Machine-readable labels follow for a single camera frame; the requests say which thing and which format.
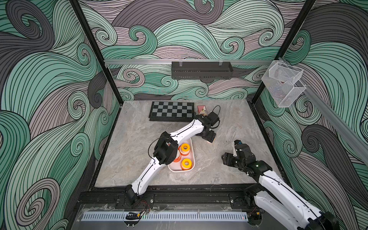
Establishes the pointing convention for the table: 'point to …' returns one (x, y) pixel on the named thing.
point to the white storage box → (176, 166)
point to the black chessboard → (172, 111)
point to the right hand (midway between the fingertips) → (228, 157)
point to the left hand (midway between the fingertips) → (207, 135)
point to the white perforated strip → (122, 216)
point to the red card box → (201, 109)
